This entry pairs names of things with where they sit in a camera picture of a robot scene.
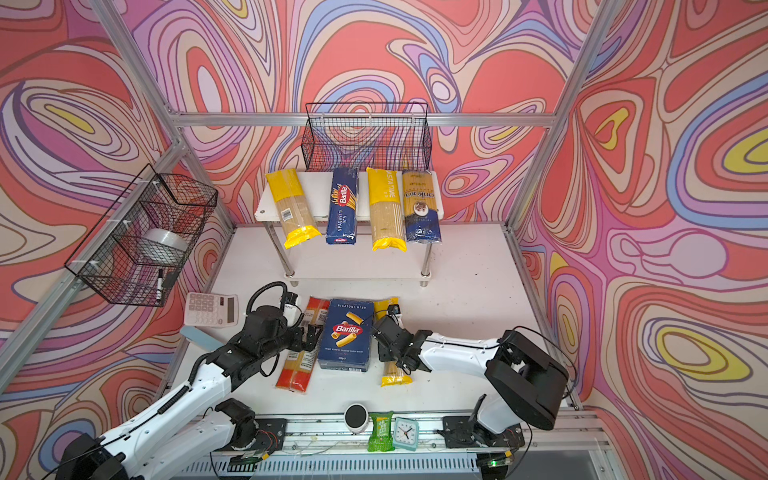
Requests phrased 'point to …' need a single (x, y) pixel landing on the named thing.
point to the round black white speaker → (356, 417)
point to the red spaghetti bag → (297, 369)
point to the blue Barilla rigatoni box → (346, 335)
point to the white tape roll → (163, 246)
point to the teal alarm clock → (406, 433)
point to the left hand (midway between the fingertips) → (312, 322)
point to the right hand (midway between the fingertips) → (391, 351)
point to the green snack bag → (380, 439)
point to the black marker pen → (159, 285)
